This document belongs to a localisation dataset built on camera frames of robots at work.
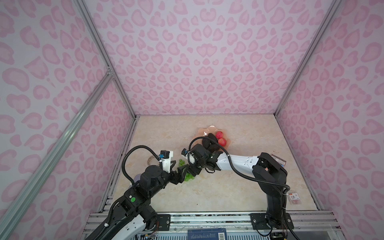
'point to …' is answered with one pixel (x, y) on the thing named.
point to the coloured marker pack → (282, 162)
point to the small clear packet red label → (293, 197)
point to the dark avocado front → (206, 143)
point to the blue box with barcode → (220, 234)
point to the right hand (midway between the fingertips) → (191, 164)
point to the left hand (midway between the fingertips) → (182, 162)
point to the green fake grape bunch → (188, 176)
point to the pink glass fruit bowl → (204, 132)
